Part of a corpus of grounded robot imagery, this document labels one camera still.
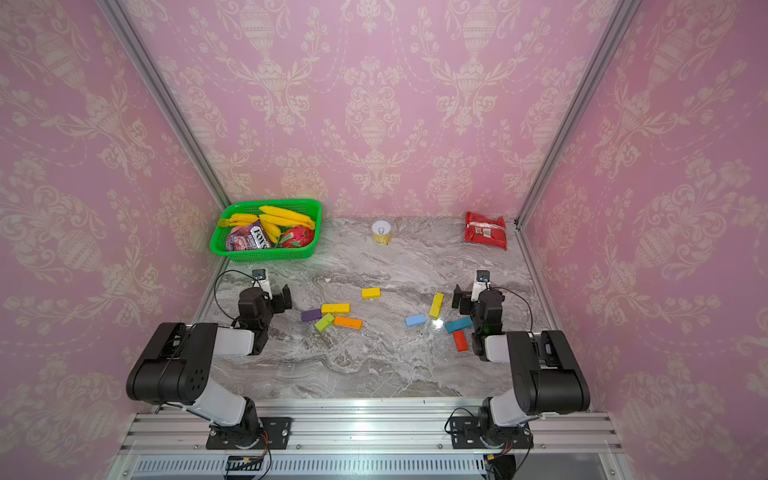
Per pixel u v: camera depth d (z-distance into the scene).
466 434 0.73
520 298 0.77
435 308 0.96
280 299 0.89
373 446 1.94
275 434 0.74
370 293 1.00
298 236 1.06
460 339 0.89
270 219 1.10
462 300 0.85
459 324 0.91
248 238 1.06
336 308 0.97
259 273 0.82
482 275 0.80
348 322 0.94
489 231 1.13
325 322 0.92
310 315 0.95
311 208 1.14
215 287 1.12
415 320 0.94
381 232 1.10
